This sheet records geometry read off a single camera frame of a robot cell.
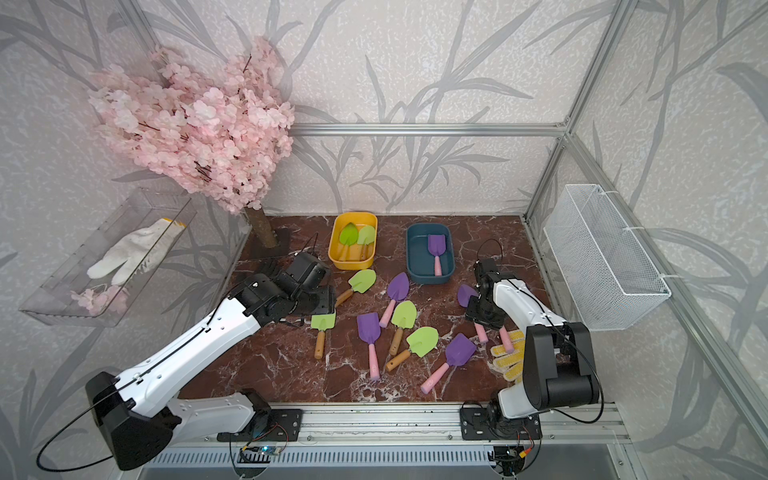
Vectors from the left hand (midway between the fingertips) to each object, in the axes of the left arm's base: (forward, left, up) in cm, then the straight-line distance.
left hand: (330, 301), depth 76 cm
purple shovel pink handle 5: (+14, -40, -19) cm, 47 cm away
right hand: (+2, -41, -14) cm, 44 cm away
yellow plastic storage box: (+27, -2, -17) cm, 31 cm away
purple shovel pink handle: (+14, -17, -18) cm, 29 cm away
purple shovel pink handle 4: (-7, -35, -17) cm, 40 cm away
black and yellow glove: (+23, +27, -18) cm, 40 cm away
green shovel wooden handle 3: (+5, -20, -18) cm, 27 cm away
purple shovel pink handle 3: (+31, -32, -15) cm, 47 cm away
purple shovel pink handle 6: (-4, -49, -16) cm, 52 cm away
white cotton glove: (+5, +42, +14) cm, 45 cm away
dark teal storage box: (+27, -25, -19) cm, 42 cm away
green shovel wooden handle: (+38, -4, -19) cm, 43 cm away
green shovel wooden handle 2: (+17, -4, -18) cm, 25 cm away
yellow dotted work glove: (-10, -50, -18) cm, 54 cm away
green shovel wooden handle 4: (-4, -24, -18) cm, 30 cm away
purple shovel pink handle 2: (0, -9, -18) cm, 20 cm away
